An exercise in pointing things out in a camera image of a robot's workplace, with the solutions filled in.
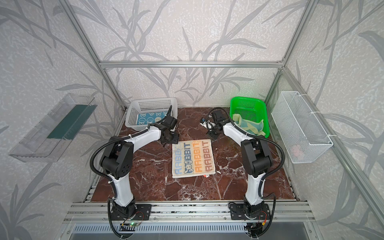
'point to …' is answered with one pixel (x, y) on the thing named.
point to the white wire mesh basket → (302, 136)
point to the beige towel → (193, 158)
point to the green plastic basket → (251, 109)
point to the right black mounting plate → (237, 212)
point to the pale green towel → (255, 127)
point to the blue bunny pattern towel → (147, 118)
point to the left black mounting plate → (143, 212)
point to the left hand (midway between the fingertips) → (175, 135)
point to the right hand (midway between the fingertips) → (212, 127)
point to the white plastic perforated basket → (141, 112)
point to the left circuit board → (133, 224)
